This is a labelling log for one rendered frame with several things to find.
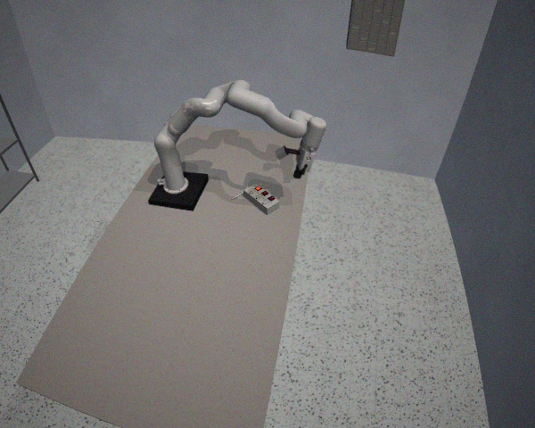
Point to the grey power strip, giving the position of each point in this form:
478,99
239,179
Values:
260,198

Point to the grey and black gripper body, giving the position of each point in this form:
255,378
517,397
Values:
305,157

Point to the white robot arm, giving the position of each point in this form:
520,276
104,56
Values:
241,97

